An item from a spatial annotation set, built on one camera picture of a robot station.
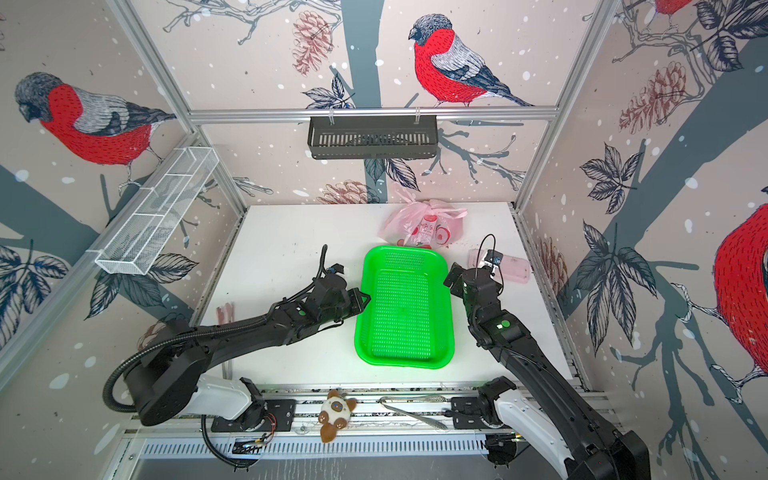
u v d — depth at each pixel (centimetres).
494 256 66
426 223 101
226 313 90
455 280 71
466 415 73
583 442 40
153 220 76
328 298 65
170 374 42
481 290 56
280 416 73
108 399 40
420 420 73
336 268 79
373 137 106
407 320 90
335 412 72
